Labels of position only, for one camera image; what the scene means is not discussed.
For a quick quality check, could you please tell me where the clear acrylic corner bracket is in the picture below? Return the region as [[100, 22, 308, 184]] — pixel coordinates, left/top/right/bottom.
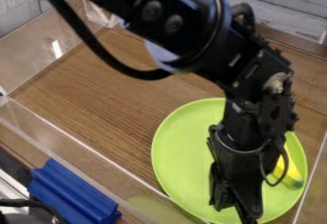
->
[[81, 0, 121, 29]]

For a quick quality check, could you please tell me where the green plate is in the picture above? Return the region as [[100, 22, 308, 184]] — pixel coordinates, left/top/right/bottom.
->
[[151, 98, 308, 224]]

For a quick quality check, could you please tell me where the black cable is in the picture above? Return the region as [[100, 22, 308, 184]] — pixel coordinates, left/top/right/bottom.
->
[[0, 197, 52, 224]]

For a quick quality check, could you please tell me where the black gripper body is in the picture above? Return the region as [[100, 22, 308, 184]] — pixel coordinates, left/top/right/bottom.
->
[[206, 71, 299, 197]]

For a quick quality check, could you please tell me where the yellow toy banana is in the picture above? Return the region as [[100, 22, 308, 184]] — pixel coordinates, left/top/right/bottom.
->
[[272, 155, 306, 189]]

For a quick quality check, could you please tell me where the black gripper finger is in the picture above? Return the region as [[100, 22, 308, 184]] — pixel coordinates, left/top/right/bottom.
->
[[231, 180, 263, 224], [210, 164, 234, 212]]

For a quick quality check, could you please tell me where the clear acrylic enclosure wall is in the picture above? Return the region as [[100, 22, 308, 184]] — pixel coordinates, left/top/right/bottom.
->
[[0, 87, 207, 224]]

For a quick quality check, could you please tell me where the blue plastic clamp block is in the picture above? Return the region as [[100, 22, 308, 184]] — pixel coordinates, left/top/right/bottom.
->
[[28, 159, 121, 224]]

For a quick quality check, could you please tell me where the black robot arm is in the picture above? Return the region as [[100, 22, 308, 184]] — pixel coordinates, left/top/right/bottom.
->
[[48, 0, 299, 224]]

